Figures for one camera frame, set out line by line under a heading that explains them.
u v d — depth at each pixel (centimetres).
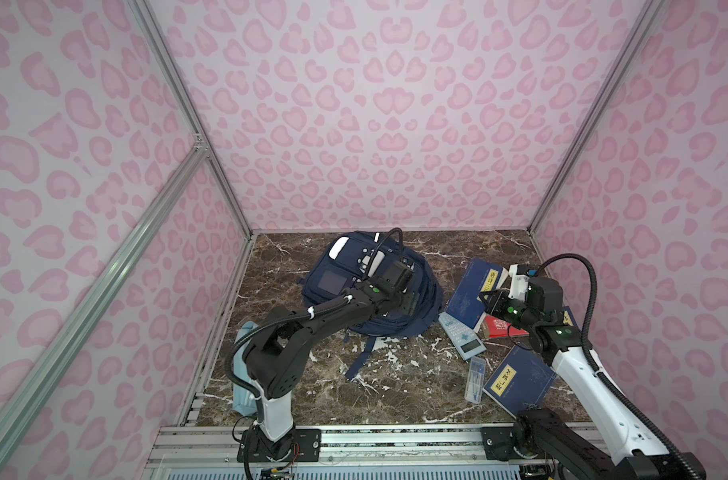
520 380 82
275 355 47
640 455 39
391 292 68
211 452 74
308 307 51
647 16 70
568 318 93
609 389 46
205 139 91
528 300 66
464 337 90
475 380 83
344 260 104
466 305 83
